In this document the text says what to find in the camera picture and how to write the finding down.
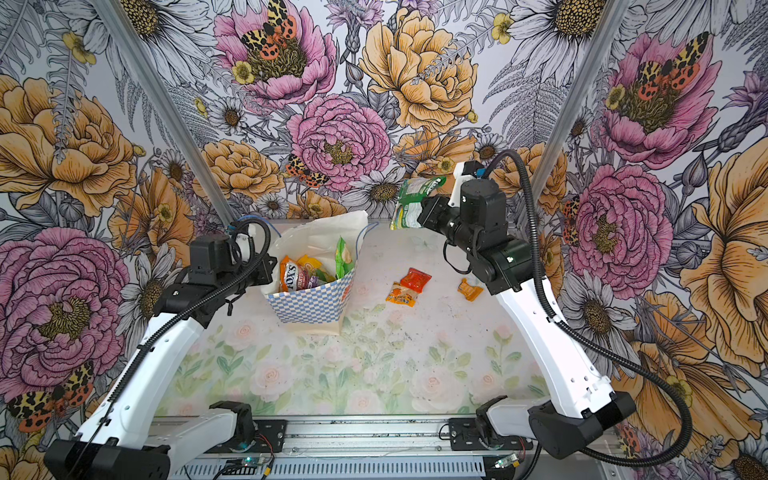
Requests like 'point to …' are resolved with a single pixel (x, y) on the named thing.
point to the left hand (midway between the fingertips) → (275, 270)
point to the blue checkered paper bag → (318, 310)
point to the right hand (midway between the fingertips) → (418, 210)
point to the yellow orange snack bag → (313, 263)
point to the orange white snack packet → (288, 275)
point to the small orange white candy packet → (401, 295)
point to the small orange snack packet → (470, 292)
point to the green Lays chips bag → (343, 259)
